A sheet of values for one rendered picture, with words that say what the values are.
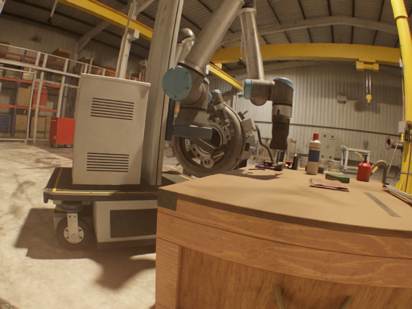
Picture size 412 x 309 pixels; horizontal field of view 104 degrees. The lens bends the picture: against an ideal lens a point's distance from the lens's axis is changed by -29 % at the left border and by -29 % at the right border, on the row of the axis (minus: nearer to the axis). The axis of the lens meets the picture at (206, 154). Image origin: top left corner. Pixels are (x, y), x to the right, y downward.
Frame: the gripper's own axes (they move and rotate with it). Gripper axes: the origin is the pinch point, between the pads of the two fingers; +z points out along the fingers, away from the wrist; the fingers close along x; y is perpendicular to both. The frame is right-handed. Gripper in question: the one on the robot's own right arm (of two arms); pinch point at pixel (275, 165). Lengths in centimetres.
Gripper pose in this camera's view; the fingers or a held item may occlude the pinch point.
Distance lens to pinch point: 95.8
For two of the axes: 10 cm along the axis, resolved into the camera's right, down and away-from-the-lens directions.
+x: -8.8, -1.2, 4.6
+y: 4.7, -0.1, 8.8
